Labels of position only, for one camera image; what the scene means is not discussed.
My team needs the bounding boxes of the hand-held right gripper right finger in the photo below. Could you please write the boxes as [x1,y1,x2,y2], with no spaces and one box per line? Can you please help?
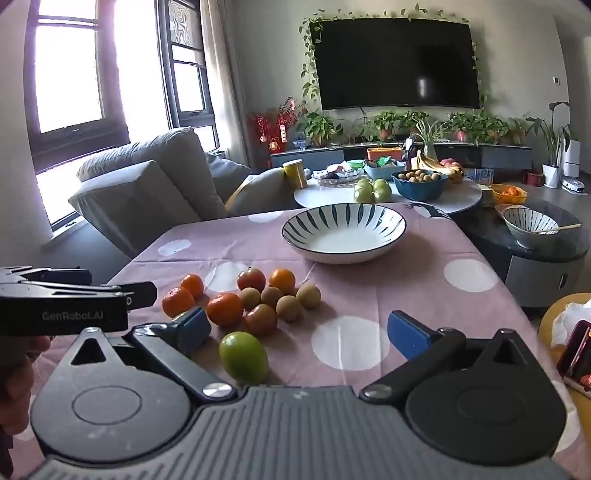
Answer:
[360,310,527,402]

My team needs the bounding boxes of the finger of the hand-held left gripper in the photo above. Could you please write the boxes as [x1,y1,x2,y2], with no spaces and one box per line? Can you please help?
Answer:
[0,266,93,289]
[28,281,158,309]

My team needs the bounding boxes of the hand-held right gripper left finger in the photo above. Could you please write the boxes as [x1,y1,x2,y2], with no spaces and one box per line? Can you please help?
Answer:
[69,307,238,404]

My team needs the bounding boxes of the small orange tangerine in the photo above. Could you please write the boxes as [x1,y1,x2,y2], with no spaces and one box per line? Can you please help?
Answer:
[180,274,205,300]
[162,287,196,319]

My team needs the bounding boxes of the large orange tangerine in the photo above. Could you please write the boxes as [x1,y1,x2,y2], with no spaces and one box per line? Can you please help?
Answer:
[206,292,245,328]

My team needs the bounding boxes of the green apple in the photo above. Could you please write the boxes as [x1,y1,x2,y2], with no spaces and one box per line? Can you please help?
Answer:
[219,331,270,384]

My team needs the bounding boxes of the red apple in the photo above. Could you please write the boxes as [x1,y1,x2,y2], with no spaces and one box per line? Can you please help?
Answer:
[237,268,267,294]
[244,304,279,337]

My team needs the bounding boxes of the smooth round orange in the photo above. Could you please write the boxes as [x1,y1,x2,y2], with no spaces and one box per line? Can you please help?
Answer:
[269,268,297,296]

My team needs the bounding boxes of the striped white bowl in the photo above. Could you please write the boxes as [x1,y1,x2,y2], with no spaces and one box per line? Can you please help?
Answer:
[281,202,408,265]

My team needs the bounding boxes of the person's left hand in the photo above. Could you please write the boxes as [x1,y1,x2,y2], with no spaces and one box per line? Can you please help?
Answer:
[0,335,52,437]

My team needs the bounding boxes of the pink dotted tablecloth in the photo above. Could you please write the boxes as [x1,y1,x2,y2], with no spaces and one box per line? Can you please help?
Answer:
[28,202,591,480]

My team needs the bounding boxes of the grey sofa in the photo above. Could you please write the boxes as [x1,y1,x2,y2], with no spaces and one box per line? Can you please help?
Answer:
[68,127,303,259]

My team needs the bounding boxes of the dark round side table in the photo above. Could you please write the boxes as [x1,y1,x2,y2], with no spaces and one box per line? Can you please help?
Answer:
[457,198,589,309]

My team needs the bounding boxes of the dark blue bowl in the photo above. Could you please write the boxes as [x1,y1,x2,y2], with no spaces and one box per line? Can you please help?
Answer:
[392,170,450,201]

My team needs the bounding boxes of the dark grey throw pillow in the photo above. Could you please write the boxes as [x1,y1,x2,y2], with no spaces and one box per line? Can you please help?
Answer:
[205,152,252,204]

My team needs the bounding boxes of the pack of green apples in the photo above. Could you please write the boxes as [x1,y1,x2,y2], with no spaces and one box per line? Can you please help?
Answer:
[353,178,393,204]

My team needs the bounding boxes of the pile of small kiwis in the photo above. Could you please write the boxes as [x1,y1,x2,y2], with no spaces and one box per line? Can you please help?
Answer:
[397,170,441,183]

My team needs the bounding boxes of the white round table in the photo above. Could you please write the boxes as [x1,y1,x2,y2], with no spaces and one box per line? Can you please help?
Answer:
[294,174,483,215]

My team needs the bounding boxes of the small striped deep bowl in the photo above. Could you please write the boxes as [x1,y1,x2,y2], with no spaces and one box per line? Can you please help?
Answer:
[502,205,561,250]

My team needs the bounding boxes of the light blue plastic basket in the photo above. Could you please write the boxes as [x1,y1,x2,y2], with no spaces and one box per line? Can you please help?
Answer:
[362,157,407,181]

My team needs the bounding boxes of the white tissue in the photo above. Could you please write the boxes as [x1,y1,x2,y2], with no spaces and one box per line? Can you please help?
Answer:
[551,302,591,347]

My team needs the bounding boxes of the yellow plastic basket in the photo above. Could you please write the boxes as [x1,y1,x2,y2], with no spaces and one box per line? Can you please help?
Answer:
[489,184,528,205]

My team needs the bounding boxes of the bunch of bananas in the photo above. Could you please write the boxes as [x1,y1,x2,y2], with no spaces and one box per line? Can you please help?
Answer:
[413,150,462,180]

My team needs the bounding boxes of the pink phone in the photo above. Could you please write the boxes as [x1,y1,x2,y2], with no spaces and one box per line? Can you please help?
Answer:
[556,320,591,393]

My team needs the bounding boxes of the glass plate with snacks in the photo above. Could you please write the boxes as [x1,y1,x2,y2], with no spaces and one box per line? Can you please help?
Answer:
[311,164,365,185]

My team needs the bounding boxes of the yellow tin can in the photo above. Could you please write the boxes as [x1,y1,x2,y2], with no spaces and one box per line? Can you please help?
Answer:
[283,159,308,190]

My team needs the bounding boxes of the grey television cabinet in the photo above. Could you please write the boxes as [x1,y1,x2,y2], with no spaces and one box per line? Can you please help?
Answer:
[270,143,533,172]

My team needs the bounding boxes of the spider plant in vase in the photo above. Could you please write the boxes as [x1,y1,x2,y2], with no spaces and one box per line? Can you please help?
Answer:
[411,117,451,161]

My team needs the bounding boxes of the large dark framed window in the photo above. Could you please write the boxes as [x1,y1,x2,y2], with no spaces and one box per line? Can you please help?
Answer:
[25,0,131,160]

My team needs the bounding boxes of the potted plant orange pot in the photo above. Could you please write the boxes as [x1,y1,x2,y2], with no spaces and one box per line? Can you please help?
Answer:
[369,111,402,141]

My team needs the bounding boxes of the potted green plant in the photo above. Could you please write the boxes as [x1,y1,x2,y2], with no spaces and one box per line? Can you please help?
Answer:
[447,112,478,143]
[475,115,509,145]
[399,110,430,137]
[507,116,532,146]

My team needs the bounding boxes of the red festive branch arrangement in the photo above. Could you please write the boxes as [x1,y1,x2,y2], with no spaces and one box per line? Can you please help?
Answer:
[247,97,308,154]

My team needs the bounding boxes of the bushy potted plant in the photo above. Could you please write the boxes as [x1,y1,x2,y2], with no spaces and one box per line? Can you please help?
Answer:
[295,111,345,148]

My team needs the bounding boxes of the narrow dark framed window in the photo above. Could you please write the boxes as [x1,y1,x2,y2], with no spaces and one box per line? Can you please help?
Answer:
[157,0,221,155]

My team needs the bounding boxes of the beige curtain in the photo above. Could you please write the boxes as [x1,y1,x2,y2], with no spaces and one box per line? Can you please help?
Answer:
[198,0,251,162]

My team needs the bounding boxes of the robot vacuum with dock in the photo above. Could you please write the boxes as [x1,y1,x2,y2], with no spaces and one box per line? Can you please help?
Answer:
[563,138,583,178]

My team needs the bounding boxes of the tall plant white pot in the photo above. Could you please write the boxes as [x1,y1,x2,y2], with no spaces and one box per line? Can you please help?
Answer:
[526,102,573,189]

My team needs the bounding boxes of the green trailing vine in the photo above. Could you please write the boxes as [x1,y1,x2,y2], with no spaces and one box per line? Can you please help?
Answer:
[299,4,490,112]

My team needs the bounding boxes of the black wall television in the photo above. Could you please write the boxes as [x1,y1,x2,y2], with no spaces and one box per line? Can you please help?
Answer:
[311,17,481,110]

